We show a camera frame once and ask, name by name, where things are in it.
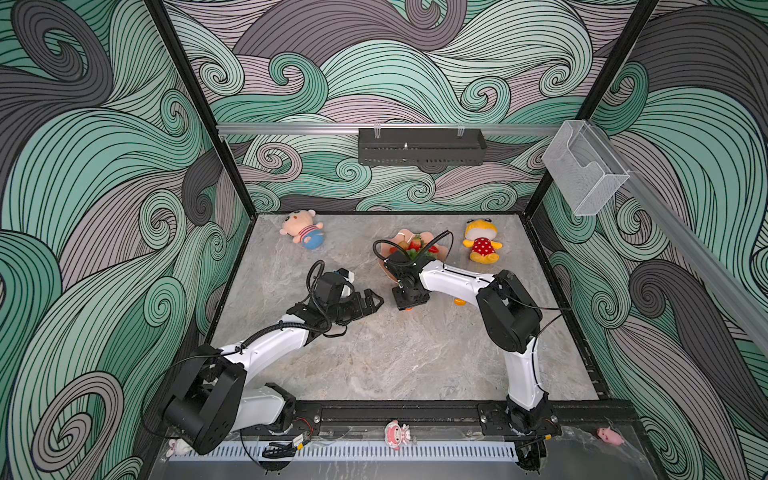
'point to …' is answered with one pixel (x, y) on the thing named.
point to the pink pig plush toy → (300, 225)
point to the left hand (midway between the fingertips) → (375, 303)
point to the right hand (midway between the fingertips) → (405, 302)
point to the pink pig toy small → (610, 436)
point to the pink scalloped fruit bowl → (401, 240)
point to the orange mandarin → (409, 309)
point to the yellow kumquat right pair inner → (460, 302)
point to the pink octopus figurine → (396, 435)
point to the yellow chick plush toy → (481, 238)
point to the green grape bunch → (413, 253)
